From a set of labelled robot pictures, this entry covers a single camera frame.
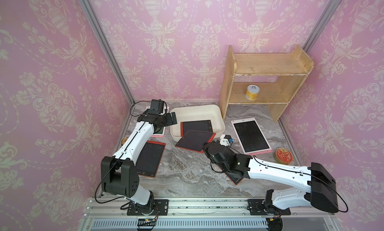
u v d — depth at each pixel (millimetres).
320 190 397
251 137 1023
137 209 725
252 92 897
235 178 819
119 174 429
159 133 742
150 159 897
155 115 654
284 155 890
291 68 778
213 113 1130
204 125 1064
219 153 545
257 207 730
